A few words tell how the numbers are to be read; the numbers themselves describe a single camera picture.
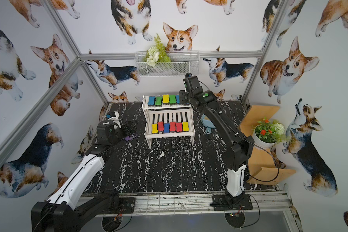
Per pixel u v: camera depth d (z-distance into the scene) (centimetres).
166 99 84
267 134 76
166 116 97
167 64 85
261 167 65
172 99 84
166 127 88
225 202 71
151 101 83
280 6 75
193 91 60
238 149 46
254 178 48
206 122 107
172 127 89
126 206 74
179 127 90
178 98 84
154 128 88
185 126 90
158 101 82
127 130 71
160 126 88
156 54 78
